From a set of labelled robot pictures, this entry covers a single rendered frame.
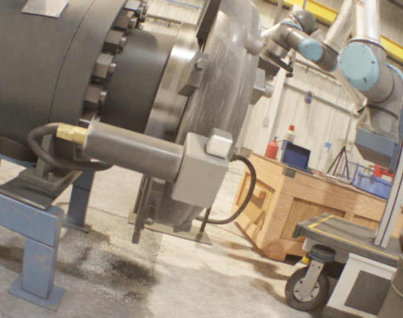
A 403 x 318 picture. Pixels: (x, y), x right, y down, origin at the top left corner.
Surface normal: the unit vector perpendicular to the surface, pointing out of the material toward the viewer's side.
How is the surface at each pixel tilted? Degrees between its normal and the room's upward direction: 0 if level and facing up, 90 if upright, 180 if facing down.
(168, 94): 97
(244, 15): 53
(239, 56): 75
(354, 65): 95
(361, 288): 90
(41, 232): 90
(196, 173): 112
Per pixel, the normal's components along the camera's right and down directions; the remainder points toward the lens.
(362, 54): -0.79, -0.10
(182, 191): -0.01, 0.47
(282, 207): 0.11, 0.12
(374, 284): -0.48, -0.07
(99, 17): 0.22, -0.29
